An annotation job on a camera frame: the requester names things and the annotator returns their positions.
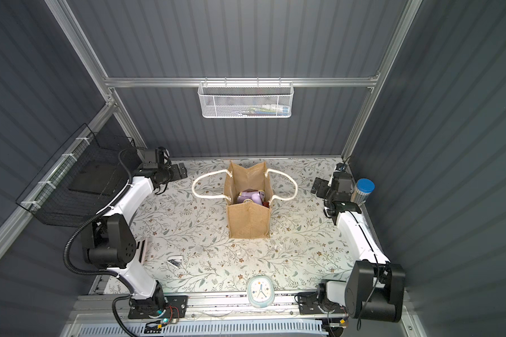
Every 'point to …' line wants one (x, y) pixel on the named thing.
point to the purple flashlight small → (256, 196)
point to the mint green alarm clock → (261, 291)
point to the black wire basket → (84, 177)
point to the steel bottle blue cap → (362, 189)
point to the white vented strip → (209, 328)
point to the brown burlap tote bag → (247, 220)
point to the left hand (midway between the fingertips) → (180, 171)
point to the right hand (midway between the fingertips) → (331, 183)
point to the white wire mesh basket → (245, 99)
